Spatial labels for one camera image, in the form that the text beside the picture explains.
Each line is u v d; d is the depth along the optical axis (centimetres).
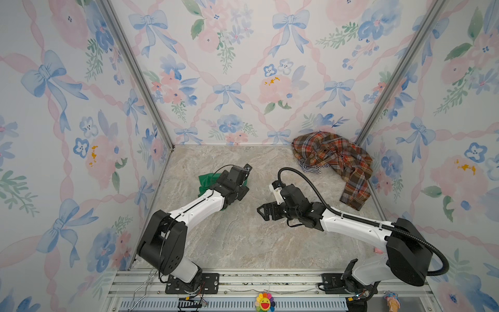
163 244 46
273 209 72
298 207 63
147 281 73
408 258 41
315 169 107
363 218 50
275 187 74
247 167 78
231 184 67
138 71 86
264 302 69
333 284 73
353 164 107
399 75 86
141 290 72
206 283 75
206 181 95
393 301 69
